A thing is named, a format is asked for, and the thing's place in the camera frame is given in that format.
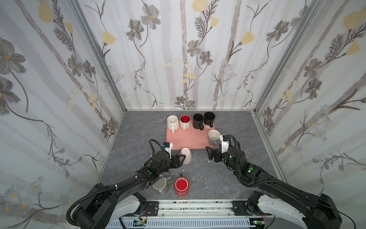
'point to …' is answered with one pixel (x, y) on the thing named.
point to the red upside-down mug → (181, 186)
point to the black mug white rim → (198, 121)
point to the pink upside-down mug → (187, 152)
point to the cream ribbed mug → (173, 123)
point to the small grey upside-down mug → (213, 138)
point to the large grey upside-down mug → (161, 185)
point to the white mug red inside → (185, 120)
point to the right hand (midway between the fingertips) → (210, 144)
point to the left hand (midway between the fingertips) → (180, 153)
